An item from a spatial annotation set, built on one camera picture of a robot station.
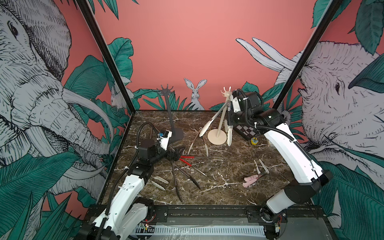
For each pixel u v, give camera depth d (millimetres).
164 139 661
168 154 683
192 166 907
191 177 862
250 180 819
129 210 479
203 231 701
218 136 1041
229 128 724
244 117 498
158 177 838
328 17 718
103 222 398
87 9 705
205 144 998
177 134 1078
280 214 731
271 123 453
